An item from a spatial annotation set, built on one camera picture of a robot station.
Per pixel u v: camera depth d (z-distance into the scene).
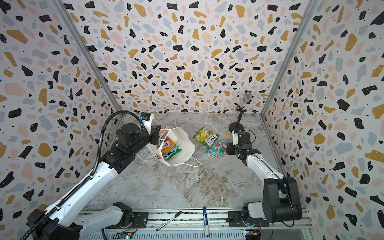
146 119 0.60
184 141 0.98
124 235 0.70
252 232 0.71
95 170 0.46
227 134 1.09
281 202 0.43
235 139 0.82
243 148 0.70
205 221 0.73
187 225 0.73
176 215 0.76
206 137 1.03
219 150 0.90
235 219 0.73
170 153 0.91
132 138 0.53
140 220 0.73
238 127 1.13
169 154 0.90
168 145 0.89
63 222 0.39
